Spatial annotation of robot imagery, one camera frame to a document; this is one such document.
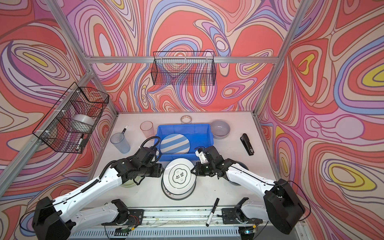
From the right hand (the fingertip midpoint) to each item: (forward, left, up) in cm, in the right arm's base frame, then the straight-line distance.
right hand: (193, 174), depth 80 cm
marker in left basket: (+11, +55, +19) cm, 59 cm away
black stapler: (+25, -36, -6) cm, 45 cm away
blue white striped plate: (+24, +12, -5) cm, 27 cm away
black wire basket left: (+19, +62, +23) cm, 69 cm away
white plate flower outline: (0, +9, -1) cm, 9 cm away
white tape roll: (+17, +52, +26) cm, 61 cm away
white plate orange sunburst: (-10, +9, -5) cm, 14 cm away
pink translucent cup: (+29, +28, +6) cm, 41 cm away
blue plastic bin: (+30, -5, -6) cm, 31 cm away
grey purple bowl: (+35, -21, -5) cm, 41 cm away
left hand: (+2, +16, +4) cm, 17 cm away
